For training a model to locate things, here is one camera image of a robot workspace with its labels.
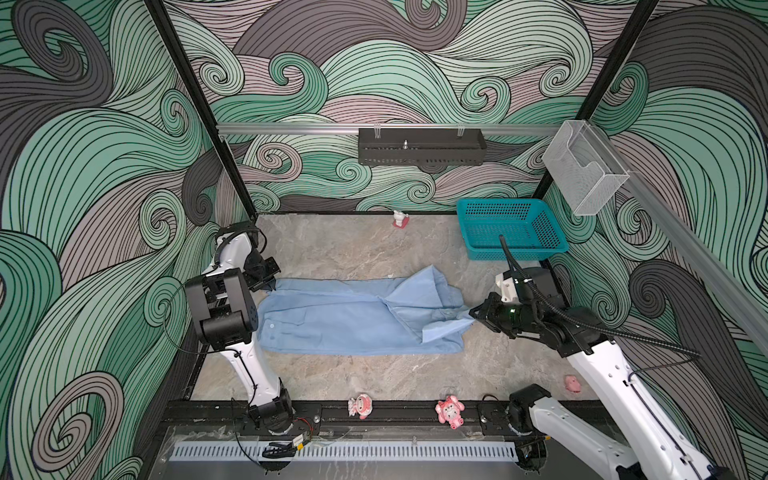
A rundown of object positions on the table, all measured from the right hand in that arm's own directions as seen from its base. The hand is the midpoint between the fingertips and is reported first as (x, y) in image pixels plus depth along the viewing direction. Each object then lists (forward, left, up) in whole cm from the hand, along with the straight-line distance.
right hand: (469, 311), depth 70 cm
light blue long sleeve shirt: (+6, +11, -15) cm, 19 cm away
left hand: (+15, +55, -12) cm, 58 cm away
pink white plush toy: (-17, +26, -17) cm, 36 cm away
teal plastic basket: (+45, -36, -20) cm, 62 cm away
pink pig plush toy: (-18, +4, -17) cm, 25 cm away
